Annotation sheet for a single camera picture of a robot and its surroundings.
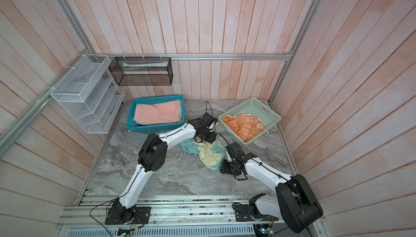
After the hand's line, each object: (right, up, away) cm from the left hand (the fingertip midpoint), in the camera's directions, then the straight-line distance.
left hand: (211, 140), depth 98 cm
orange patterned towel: (+23, +9, +6) cm, 25 cm away
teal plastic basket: (-37, +7, +2) cm, 38 cm away
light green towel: (0, -8, -7) cm, 11 cm away
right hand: (+6, -14, -10) cm, 19 cm away
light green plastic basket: (+34, +20, +16) cm, 42 cm away
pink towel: (-34, +17, +12) cm, 40 cm away
